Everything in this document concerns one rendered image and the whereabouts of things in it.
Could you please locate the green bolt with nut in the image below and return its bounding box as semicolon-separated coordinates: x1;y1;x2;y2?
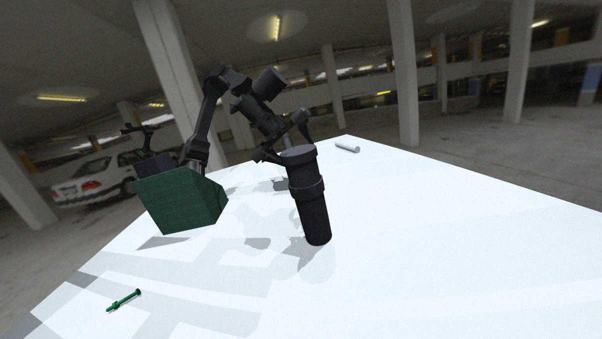
106;288;141;312

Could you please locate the white cylinder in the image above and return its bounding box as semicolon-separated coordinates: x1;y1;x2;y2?
334;141;361;153

